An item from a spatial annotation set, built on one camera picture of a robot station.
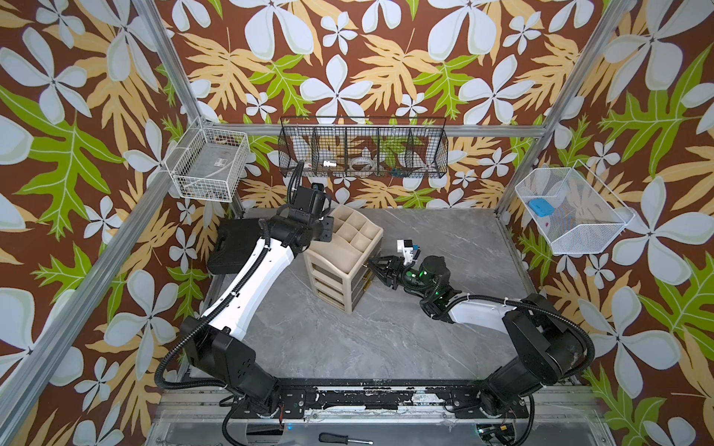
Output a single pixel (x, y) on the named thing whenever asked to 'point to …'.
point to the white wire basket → (207, 163)
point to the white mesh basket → (575, 210)
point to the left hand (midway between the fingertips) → (322, 222)
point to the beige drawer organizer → (339, 269)
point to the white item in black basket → (329, 163)
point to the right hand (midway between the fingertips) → (367, 264)
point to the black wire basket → (364, 147)
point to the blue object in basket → (541, 207)
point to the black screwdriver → (342, 439)
